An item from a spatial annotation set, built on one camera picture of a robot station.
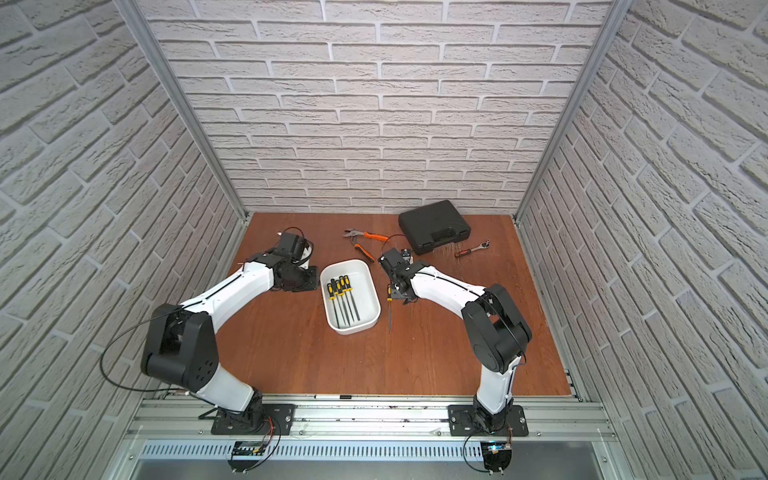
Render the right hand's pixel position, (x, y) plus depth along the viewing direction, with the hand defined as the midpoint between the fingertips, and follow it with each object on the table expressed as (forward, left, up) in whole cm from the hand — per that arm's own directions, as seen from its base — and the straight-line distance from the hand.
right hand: (410, 287), depth 93 cm
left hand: (+3, +28, +5) cm, 28 cm away
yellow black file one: (0, +25, -3) cm, 26 cm away
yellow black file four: (+3, +20, -4) cm, 20 cm away
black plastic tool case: (+28, -12, -2) cm, 30 cm away
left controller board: (-39, +45, -7) cm, 60 cm away
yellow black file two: (+2, +24, -4) cm, 25 cm away
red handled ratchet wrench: (+19, -30, -5) cm, 36 cm away
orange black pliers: (+28, +20, -4) cm, 35 cm away
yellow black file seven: (-2, +7, -4) cm, 8 cm away
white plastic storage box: (+2, +15, -5) cm, 16 cm away
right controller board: (-44, -17, -7) cm, 48 cm away
